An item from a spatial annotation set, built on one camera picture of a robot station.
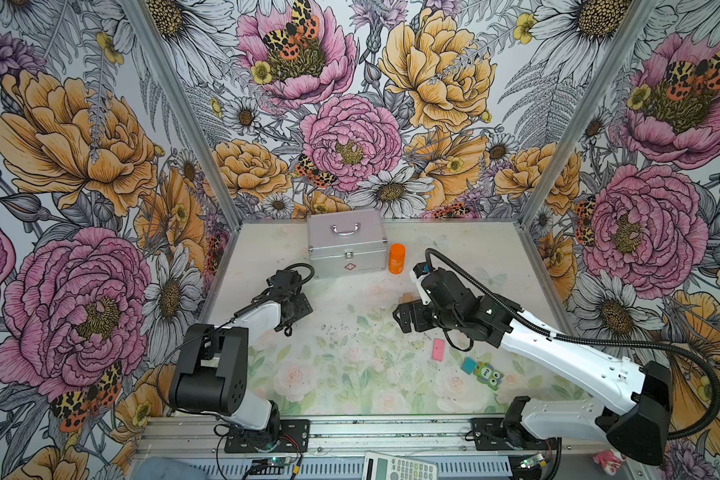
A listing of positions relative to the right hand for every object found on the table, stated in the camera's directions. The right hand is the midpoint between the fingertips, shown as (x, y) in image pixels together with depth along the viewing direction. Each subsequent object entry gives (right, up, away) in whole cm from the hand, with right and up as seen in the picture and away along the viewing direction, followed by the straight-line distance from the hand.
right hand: (413, 320), depth 75 cm
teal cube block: (+17, -15, +10) cm, 25 cm away
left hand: (-33, -4, +19) cm, 38 cm away
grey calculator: (-8, -32, -5) cm, 34 cm away
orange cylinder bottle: (-2, +14, +27) cm, 30 cm away
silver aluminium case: (-18, +20, +19) cm, 32 cm away
